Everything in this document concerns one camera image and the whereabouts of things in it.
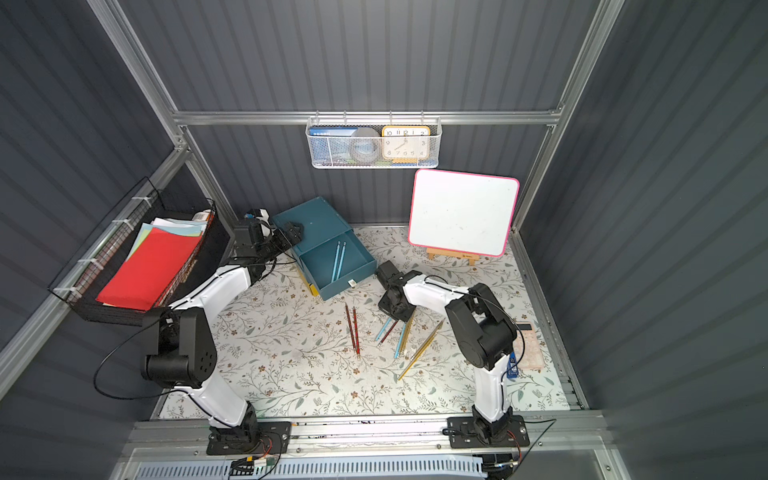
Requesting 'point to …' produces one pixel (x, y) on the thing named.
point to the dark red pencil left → (350, 326)
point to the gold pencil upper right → (438, 328)
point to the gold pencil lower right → (419, 353)
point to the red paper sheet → (151, 268)
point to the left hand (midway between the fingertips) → (290, 230)
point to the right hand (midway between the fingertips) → (392, 309)
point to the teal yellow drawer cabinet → (321, 224)
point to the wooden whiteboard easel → (432, 252)
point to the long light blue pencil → (341, 261)
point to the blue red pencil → (387, 334)
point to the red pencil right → (357, 339)
